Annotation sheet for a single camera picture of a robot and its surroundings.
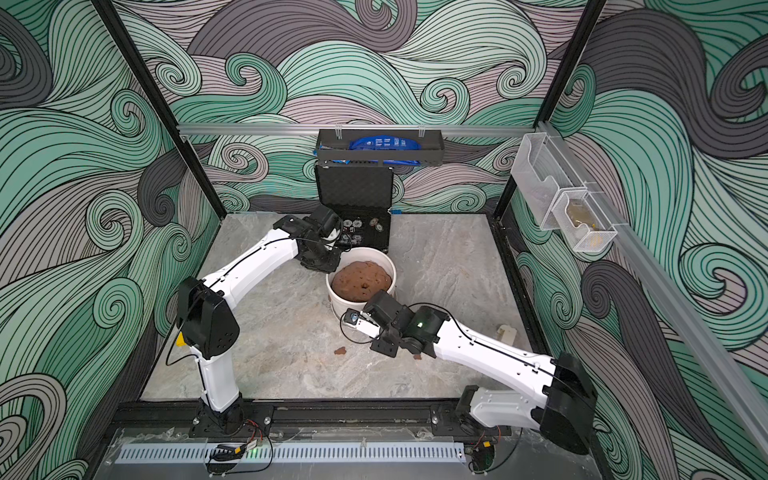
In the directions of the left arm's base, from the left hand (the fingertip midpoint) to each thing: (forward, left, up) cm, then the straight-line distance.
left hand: (335, 263), depth 86 cm
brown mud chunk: (-20, -2, -16) cm, 26 cm away
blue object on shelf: (+33, -14, +20) cm, 41 cm away
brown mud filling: (-3, -7, -5) cm, 9 cm away
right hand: (-18, -14, -3) cm, 23 cm away
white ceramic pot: (-13, -2, -1) cm, 13 cm away
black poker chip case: (+37, -6, -7) cm, 38 cm away
